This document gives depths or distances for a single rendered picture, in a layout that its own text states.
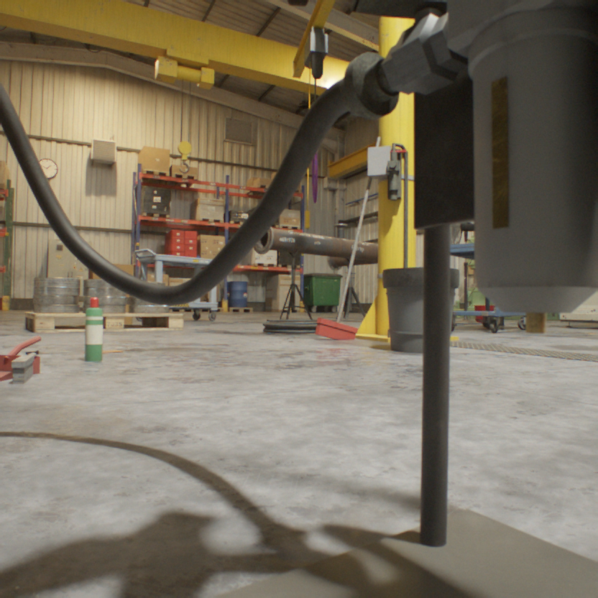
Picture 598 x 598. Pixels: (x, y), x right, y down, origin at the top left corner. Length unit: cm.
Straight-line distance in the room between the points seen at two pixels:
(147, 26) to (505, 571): 1221
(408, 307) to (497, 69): 215
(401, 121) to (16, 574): 348
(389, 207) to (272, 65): 978
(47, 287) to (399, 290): 288
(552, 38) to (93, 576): 51
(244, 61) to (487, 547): 1247
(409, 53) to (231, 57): 1224
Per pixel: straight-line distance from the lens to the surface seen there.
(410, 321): 245
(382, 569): 46
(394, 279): 246
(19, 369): 154
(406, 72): 42
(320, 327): 321
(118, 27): 1221
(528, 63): 33
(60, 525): 58
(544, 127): 32
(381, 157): 352
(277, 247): 712
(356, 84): 46
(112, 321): 417
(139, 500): 62
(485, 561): 49
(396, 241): 346
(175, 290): 71
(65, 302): 436
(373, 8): 45
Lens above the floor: 23
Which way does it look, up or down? 1 degrees up
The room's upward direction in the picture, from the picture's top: 1 degrees clockwise
